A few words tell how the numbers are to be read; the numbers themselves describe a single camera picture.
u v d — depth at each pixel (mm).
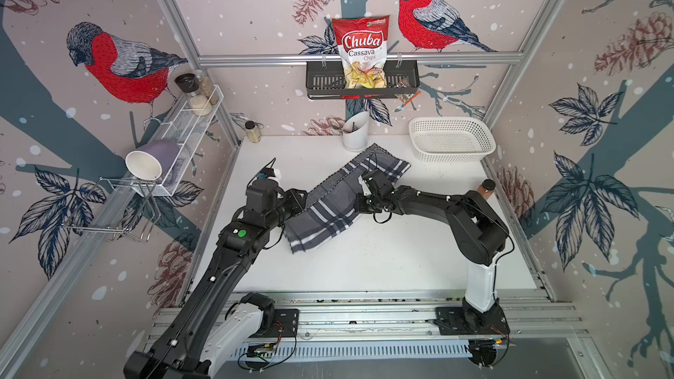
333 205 983
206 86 854
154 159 608
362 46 815
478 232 509
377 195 779
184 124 878
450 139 1222
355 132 1072
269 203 570
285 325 730
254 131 1173
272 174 680
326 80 951
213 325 450
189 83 777
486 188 930
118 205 580
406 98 901
